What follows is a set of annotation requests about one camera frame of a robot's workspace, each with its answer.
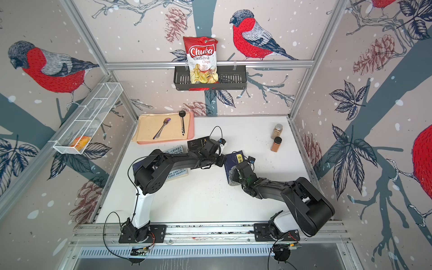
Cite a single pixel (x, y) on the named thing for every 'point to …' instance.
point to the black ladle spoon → (182, 113)
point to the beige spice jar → (277, 131)
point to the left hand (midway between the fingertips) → (228, 157)
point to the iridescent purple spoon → (165, 122)
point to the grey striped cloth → (230, 175)
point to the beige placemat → (148, 124)
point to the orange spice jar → (275, 144)
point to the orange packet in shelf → (81, 142)
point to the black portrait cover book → (195, 144)
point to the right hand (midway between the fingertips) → (234, 171)
